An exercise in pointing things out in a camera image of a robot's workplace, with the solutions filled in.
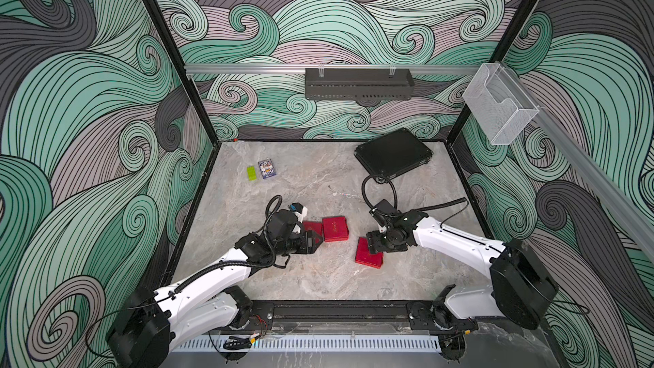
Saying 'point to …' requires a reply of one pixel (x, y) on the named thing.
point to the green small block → (251, 173)
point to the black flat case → (393, 153)
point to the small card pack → (266, 168)
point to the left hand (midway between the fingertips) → (318, 237)
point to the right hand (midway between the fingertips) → (376, 248)
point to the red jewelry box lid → (364, 257)
